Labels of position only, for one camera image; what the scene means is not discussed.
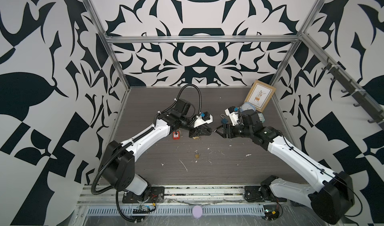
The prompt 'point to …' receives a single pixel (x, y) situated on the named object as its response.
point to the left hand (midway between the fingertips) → (209, 126)
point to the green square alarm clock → (261, 117)
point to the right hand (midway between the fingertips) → (219, 128)
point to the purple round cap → (197, 211)
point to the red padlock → (176, 135)
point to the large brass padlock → (196, 137)
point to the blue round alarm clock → (247, 106)
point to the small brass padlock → (197, 156)
